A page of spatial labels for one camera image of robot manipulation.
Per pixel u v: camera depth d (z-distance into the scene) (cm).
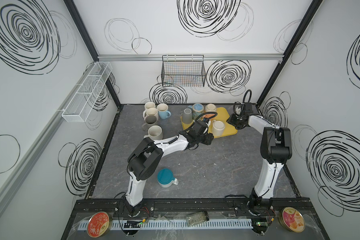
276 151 55
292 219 68
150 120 100
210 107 107
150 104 109
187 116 101
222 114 113
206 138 81
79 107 72
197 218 68
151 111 107
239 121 89
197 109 103
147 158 52
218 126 97
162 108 107
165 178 76
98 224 67
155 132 97
